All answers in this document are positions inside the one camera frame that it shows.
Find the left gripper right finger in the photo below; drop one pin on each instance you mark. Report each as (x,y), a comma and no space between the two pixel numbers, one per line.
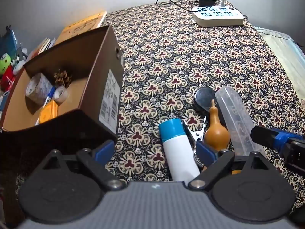
(218,164)

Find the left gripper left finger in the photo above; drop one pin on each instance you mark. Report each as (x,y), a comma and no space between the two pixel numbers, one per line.
(95,160)

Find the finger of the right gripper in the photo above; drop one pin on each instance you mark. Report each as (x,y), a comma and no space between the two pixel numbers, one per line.
(283,142)

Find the brown gourd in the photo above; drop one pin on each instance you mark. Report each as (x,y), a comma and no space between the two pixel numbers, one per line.
(216,136)

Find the white bottle blue cap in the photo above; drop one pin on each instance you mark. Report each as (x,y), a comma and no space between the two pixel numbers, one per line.
(178,151)

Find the metal clip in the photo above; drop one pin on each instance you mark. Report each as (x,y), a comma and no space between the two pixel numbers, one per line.
(194,136)

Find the clear plastic case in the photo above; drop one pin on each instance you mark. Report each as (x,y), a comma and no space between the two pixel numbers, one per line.
(238,122)

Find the orange box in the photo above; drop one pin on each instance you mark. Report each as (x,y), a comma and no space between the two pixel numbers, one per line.
(48,112)

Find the small clear tape roll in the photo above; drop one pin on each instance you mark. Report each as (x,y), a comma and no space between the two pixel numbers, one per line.
(60,95)

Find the blue white marker pen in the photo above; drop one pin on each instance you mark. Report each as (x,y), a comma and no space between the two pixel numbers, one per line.
(49,97)

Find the light mattress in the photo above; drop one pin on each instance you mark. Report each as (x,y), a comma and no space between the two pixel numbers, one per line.
(289,54)

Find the brown cardboard shoe box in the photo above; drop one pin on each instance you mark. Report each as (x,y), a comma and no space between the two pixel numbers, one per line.
(69,93)

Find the pine cone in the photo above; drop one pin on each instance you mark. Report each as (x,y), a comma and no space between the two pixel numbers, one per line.
(62,78)

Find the large printed tape roll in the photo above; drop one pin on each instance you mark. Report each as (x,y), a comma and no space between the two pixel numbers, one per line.
(38,89)

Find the floral patterned tablecloth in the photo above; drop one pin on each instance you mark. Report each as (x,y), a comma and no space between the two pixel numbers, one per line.
(166,58)

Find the green frog plush toy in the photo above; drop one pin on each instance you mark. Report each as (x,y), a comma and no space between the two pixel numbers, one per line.
(7,76)

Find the stack of books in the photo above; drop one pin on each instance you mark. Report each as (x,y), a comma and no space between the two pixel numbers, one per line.
(43,46)

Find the white power strip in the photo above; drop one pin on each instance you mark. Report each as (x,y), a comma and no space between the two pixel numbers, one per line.
(215,16)

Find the yellow book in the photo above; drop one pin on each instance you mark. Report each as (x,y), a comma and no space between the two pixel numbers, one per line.
(82,26)

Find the blue bag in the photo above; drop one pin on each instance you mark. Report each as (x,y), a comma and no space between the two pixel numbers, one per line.
(9,42)

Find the black power adapter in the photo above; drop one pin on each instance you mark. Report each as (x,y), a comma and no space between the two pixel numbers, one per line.
(206,3)

